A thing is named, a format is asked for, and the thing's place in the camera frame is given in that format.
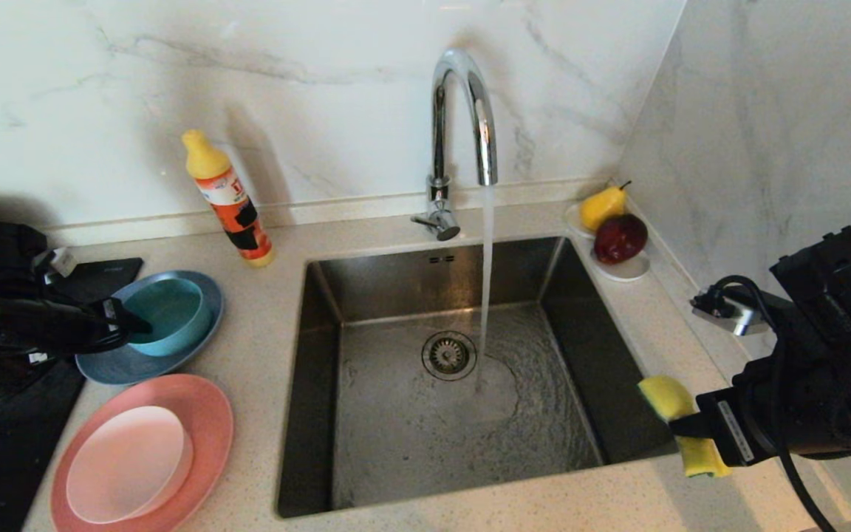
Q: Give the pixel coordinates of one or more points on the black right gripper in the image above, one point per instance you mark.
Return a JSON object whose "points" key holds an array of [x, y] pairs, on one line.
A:
{"points": [[817, 403]]}

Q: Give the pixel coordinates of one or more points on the yellow green sponge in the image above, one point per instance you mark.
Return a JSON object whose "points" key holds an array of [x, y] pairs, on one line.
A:
{"points": [[663, 395]]}

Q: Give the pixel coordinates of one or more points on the teal bowl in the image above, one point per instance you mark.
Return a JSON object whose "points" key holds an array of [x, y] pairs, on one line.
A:
{"points": [[178, 314]]}

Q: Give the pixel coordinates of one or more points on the orange detergent bottle yellow cap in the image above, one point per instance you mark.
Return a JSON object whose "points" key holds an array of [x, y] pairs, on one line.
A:
{"points": [[232, 210]]}

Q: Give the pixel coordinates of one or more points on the stainless steel sink basin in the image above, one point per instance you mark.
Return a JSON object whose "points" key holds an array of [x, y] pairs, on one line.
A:
{"points": [[396, 458]]}

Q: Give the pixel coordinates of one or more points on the grey-blue plate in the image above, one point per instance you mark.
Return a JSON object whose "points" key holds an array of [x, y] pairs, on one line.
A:
{"points": [[115, 369]]}

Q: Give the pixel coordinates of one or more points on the pink plate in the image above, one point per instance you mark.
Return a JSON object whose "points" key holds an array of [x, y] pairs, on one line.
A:
{"points": [[207, 421]]}

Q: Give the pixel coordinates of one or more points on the pale pink bowl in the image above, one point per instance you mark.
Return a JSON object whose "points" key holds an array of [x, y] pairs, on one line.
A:
{"points": [[126, 465]]}

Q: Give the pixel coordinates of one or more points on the small white dish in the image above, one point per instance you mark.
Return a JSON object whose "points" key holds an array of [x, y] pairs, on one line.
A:
{"points": [[630, 272]]}

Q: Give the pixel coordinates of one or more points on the dark red apple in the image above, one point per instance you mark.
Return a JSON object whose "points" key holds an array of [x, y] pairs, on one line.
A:
{"points": [[620, 239]]}

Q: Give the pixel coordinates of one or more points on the yellow pear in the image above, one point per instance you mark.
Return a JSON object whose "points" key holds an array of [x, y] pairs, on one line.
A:
{"points": [[601, 208]]}

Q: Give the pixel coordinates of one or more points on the round metal drain strainer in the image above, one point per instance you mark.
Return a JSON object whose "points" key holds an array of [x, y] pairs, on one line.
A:
{"points": [[449, 356]]}

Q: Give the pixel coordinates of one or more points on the chrome gooseneck faucet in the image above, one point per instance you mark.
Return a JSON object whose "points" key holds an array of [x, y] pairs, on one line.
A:
{"points": [[438, 148]]}

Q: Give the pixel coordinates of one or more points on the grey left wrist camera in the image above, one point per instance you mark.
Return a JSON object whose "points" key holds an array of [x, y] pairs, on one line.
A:
{"points": [[55, 262]]}

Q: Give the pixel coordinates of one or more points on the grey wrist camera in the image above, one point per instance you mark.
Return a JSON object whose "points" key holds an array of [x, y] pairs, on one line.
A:
{"points": [[725, 316], [55, 262]]}

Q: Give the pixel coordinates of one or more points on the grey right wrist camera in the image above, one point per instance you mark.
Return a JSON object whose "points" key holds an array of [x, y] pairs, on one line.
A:
{"points": [[725, 316]]}

